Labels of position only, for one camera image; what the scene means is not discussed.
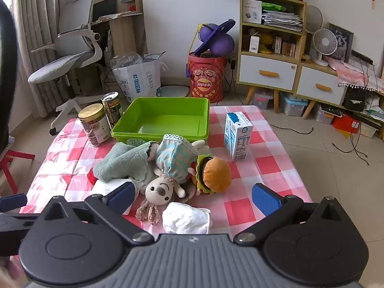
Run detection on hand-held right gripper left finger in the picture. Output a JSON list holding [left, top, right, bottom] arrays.
[[36, 182, 155, 245]]

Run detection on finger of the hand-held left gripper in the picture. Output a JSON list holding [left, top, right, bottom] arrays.
[[0, 213, 42, 241], [0, 193, 28, 213]]

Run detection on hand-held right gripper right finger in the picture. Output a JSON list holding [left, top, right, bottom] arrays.
[[234, 182, 348, 245]]

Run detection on teal towel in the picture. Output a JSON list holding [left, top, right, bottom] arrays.
[[92, 141, 159, 183]]

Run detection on hamburger plush toy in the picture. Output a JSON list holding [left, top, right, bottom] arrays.
[[188, 154, 232, 197]]

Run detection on mouse doll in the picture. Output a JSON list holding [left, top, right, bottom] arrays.
[[136, 133, 210, 224]]

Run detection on white cloth bundle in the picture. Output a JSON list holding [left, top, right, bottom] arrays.
[[162, 202, 213, 235]]

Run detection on green plastic box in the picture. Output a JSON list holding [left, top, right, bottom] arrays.
[[111, 97, 210, 149]]

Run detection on red checked tablecloth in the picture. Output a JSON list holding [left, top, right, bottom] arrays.
[[19, 105, 314, 246]]

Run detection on red stool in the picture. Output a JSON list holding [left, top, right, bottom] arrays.
[[0, 150, 36, 195]]

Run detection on blue and white milk carton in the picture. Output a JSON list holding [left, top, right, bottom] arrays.
[[224, 111, 253, 162]]

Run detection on cookie jar with gold lid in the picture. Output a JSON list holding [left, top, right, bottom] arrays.
[[78, 103, 113, 147]]

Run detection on black drink can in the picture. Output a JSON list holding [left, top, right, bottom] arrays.
[[101, 91, 123, 129]]

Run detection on clear storage box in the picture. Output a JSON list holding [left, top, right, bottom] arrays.
[[315, 103, 342, 124], [250, 91, 273, 110]]

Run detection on blue lidded storage box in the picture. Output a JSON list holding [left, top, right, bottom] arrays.
[[283, 94, 308, 116]]

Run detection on red box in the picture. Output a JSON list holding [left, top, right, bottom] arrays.
[[333, 115, 360, 132]]

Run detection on white paper bag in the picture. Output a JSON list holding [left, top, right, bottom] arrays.
[[112, 60, 167, 102]]

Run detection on low white drawer cabinet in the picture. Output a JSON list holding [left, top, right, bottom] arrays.
[[295, 57, 351, 119]]

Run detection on wooden shelf cabinet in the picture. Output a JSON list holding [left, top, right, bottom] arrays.
[[236, 0, 307, 105]]

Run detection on red snack bucket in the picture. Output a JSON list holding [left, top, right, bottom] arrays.
[[188, 52, 228, 104]]

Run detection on clear plastic bag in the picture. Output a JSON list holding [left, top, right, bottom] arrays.
[[110, 52, 144, 69]]

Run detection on grey office chair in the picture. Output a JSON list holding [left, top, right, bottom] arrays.
[[28, 0, 111, 135]]

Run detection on pink printed cloth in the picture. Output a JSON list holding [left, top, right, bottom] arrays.
[[325, 55, 384, 92]]

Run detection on yellow toy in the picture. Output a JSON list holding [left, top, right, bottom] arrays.
[[259, 33, 273, 53]]

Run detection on purple bounce ball toy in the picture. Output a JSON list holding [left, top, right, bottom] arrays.
[[187, 19, 236, 57]]

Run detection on wooden desk with shelves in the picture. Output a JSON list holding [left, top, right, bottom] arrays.
[[90, 0, 147, 66]]

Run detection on white desk fan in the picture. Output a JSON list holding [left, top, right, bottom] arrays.
[[312, 28, 338, 67]]

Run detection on beige curtain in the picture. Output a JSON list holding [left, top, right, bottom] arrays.
[[12, 0, 69, 117]]

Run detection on stack of papers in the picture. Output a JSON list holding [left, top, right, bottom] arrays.
[[262, 9, 303, 32]]

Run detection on grey standing fan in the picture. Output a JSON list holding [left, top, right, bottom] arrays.
[[305, 4, 323, 33]]

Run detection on white product box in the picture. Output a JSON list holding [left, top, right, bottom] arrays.
[[242, 0, 262, 24]]

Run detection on black monitor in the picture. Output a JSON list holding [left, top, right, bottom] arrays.
[[92, 0, 117, 22]]

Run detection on green paper item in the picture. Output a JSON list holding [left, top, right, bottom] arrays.
[[262, 2, 287, 12]]

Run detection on black floor cable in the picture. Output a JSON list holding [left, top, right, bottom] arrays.
[[332, 130, 371, 166], [271, 125, 314, 134]]

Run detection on dark picture frame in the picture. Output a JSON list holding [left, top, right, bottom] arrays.
[[326, 22, 354, 63]]

